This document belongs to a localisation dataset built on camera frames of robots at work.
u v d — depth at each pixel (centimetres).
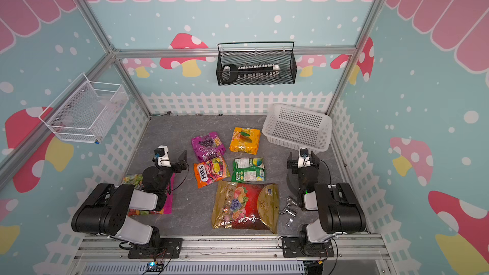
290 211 81
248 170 94
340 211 44
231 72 90
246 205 81
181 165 82
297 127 113
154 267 73
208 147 100
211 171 94
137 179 89
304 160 74
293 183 84
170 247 75
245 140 102
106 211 46
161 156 75
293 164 81
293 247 74
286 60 95
